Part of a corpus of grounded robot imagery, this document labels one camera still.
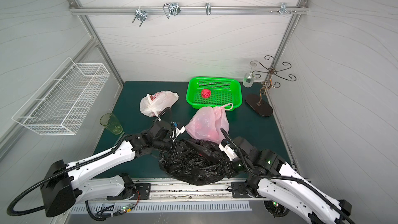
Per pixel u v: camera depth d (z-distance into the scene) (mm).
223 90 1148
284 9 764
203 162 816
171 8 766
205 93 1072
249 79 948
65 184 390
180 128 714
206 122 863
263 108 1039
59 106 675
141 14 763
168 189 749
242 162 518
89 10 788
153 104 935
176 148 650
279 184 470
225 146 637
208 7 725
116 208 698
